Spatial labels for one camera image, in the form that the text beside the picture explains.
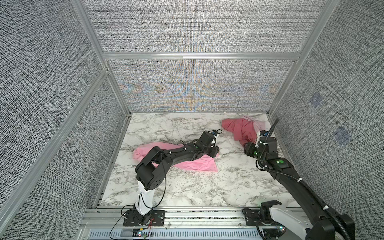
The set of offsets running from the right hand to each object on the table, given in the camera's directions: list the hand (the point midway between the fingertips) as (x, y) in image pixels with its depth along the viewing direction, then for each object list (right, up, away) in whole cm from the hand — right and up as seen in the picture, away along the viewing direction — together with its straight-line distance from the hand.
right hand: (247, 144), depth 83 cm
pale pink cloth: (+17, +13, +23) cm, 32 cm away
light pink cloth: (-22, -12, +7) cm, 27 cm away
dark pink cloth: (+4, +7, +17) cm, 19 cm away
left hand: (-16, -4, +9) cm, 19 cm away
